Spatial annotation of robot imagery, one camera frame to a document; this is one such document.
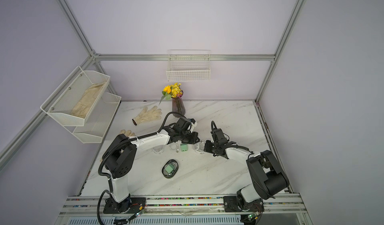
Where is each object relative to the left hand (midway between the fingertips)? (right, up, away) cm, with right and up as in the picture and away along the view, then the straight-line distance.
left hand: (199, 141), depth 89 cm
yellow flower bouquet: (-17, +31, +4) cm, 36 cm away
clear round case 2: (0, -3, -1) cm, 3 cm away
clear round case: (-25, -5, +2) cm, 26 cm away
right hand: (+5, -5, +4) cm, 8 cm away
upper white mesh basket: (-66, +22, -13) cm, 71 cm away
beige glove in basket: (-61, +22, -10) cm, 66 cm away
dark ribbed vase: (-15, +22, +15) cm, 30 cm away
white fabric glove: (-34, +16, +23) cm, 44 cm away
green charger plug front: (-17, -15, -5) cm, 23 cm away
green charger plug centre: (-9, -5, +3) cm, 11 cm away
